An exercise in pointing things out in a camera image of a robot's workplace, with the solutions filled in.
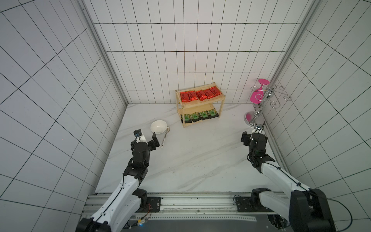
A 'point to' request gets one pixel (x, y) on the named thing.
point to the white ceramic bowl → (159, 126)
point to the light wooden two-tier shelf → (199, 103)
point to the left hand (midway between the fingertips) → (146, 137)
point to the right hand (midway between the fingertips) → (248, 130)
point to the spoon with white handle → (168, 128)
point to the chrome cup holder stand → (251, 117)
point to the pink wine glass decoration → (257, 95)
